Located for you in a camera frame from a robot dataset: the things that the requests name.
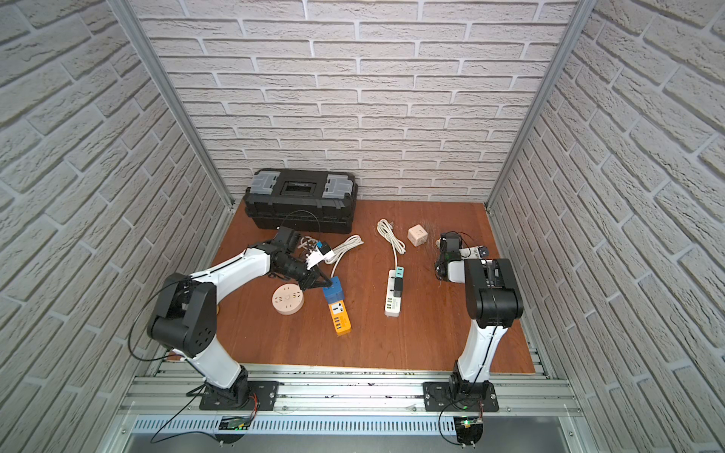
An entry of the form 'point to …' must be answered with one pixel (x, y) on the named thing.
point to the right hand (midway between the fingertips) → (458, 247)
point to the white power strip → (393, 308)
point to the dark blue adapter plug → (334, 293)
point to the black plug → (398, 287)
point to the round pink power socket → (288, 298)
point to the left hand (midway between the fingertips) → (330, 281)
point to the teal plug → (399, 272)
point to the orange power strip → (340, 318)
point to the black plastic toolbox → (309, 200)
